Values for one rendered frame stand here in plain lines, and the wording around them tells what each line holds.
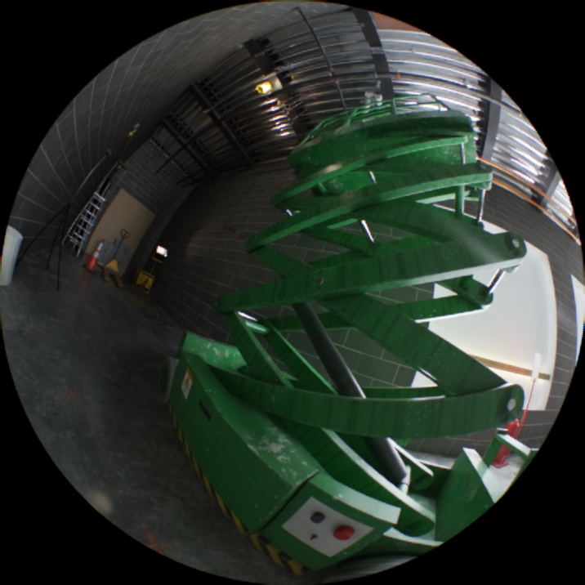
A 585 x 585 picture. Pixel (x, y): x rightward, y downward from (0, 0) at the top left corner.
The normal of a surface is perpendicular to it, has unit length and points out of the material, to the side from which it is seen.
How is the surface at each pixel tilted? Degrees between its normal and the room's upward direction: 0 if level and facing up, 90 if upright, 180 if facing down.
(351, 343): 90
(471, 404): 90
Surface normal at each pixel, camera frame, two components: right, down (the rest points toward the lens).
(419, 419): -0.59, -0.41
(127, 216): 0.85, 0.25
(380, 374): -0.37, -0.36
